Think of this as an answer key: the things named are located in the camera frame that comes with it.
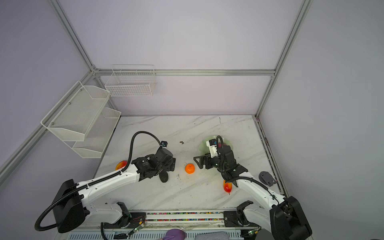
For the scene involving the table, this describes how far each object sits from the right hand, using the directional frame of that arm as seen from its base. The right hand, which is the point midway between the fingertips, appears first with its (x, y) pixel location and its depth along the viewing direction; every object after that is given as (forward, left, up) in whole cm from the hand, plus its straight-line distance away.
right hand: (199, 156), depth 80 cm
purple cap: (-34, +11, -14) cm, 39 cm away
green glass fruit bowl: (+14, -3, -15) cm, 21 cm away
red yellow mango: (0, +49, -11) cm, 50 cm away
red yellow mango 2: (-12, -16, -12) cm, 23 cm away
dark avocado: (-7, +21, -10) cm, 24 cm away
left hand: (-2, +19, -2) cm, 19 cm away
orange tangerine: (-2, +6, -12) cm, 14 cm away
